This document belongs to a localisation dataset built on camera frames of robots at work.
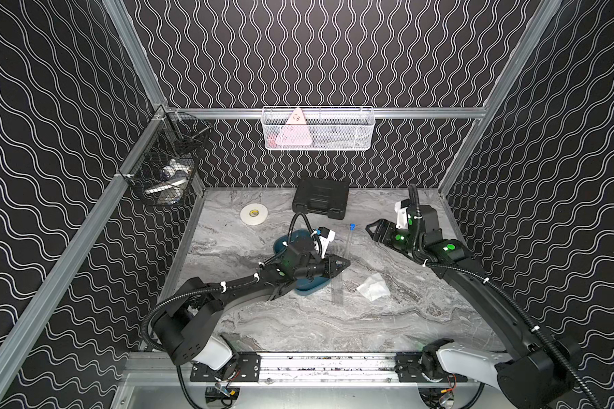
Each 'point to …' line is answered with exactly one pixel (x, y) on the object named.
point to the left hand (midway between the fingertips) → (351, 260)
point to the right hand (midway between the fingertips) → (373, 228)
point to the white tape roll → (253, 213)
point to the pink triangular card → (295, 132)
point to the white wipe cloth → (374, 288)
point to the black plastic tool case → (321, 197)
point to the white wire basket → (318, 128)
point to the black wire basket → (163, 167)
